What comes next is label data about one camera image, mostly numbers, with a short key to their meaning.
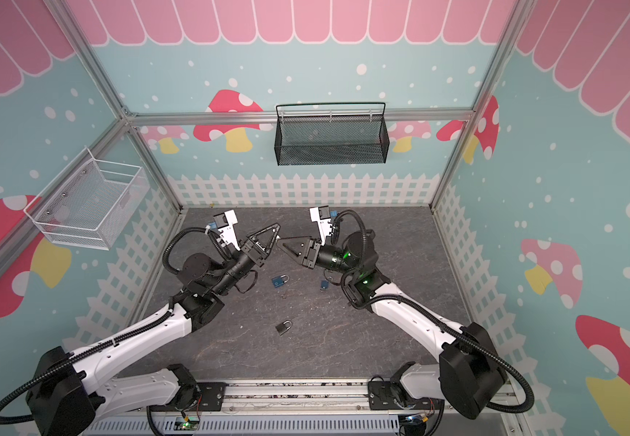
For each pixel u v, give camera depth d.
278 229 0.63
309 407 0.74
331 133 0.94
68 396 0.39
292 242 0.62
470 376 0.41
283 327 0.87
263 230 0.62
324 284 0.97
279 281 0.97
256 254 0.57
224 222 0.58
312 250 0.58
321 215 0.61
